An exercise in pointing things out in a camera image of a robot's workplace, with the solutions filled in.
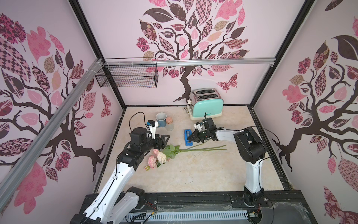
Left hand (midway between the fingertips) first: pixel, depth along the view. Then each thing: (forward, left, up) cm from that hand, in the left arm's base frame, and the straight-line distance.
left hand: (164, 138), depth 76 cm
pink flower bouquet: (-4, +2, -13) cm, 14 cm away
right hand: (+10, -14, -15) cm, 23 cm away
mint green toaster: (+35, -28, -6) cm, 45 cm away
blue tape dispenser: (+13, -14, -14) cm, 24 cm away
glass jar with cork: (+23, -1, -20) cm, 30 cm away
